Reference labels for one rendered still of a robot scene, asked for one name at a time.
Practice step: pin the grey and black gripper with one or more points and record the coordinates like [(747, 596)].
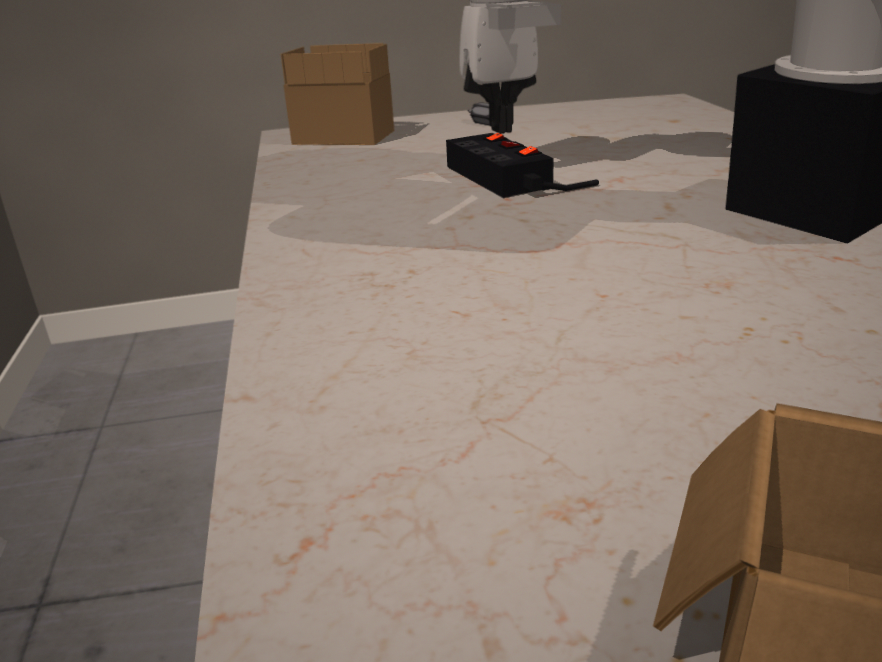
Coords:
[(495, 56)]

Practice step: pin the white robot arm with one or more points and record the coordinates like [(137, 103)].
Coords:
[(834, 41)]

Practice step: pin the black power strip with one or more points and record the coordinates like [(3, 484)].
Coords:
[(506, 169)]

